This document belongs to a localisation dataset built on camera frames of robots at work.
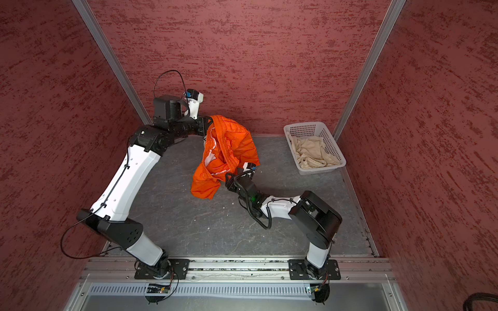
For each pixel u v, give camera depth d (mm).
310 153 1076
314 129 1175
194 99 591
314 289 714
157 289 721
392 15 723
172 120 515
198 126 609
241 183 655
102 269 758
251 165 791
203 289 709
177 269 741
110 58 836
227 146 819
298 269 743
